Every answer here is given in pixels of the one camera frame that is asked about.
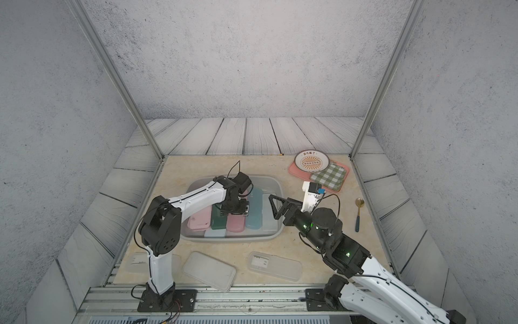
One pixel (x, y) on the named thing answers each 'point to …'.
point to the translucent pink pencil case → (235, 223)
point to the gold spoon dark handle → (359, 202)
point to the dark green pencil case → (218, 221)
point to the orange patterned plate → (312, 161)
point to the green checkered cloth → (332, 177)
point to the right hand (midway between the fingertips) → (278, 199)
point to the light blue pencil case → (215, 233)
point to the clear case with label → (274, 266)
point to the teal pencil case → (254, 219)
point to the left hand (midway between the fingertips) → (243, 214)
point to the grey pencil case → (209, 271)
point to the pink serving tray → (294, 171)
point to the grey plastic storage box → (270, 185)
